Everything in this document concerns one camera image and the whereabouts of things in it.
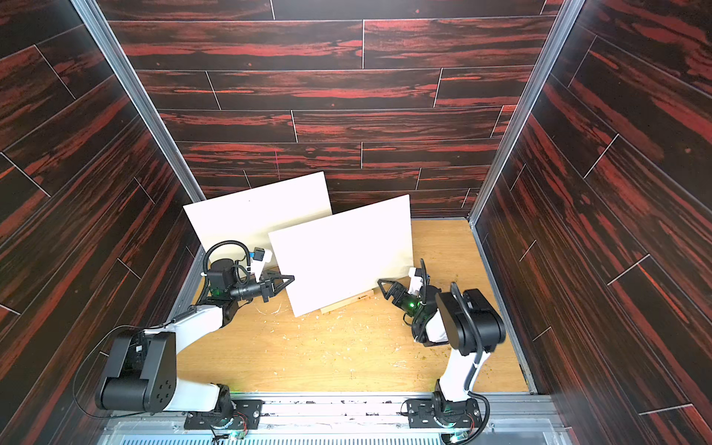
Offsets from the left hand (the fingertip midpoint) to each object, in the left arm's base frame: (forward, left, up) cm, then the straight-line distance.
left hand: (293, 280), depth 83 cm
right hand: (+7, -30, -11) cm, 33 cm away
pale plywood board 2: (+3, -16, +9) cm, 19 cm away
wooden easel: (0, -17, -11) cm, 21 cm away
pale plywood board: (+17, +15, +10) cm, 25 cm away
